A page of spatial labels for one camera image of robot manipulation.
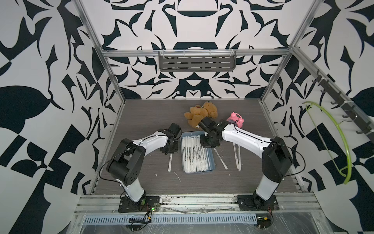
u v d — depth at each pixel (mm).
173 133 758
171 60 950
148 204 740
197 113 969
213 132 623
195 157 892
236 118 966
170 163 870
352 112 556
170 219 649
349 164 574
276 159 465
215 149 936
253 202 674
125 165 462
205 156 896
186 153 899
